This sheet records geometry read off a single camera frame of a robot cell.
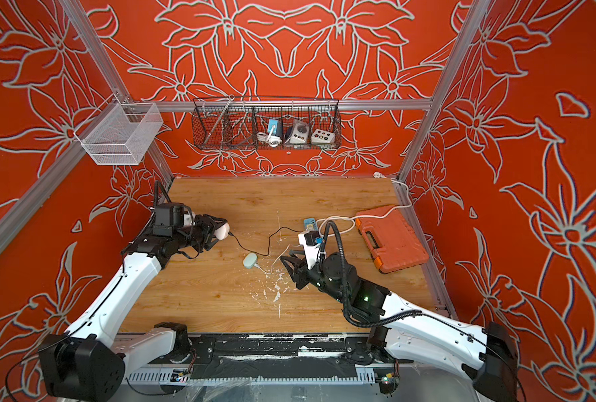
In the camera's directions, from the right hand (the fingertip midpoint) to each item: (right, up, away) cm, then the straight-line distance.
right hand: (279, 258), depth 66 cm
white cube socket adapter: (+14, +40, +28) cm, 51 cm away
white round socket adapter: (+6, +41, +25) cm, 48 cm away
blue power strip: (+11, +7, +34) cm, 36 cm away
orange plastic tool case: (+41, 0, +25) cm, 48 cm away
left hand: (-18, +8, +12) cm, 23 cm away
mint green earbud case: (-12, -6, +23) cm, 27 cm away
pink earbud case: (-19, +6, +10) cm, 22 cm away
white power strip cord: (+32, +9, +31) cm, 46 cm away
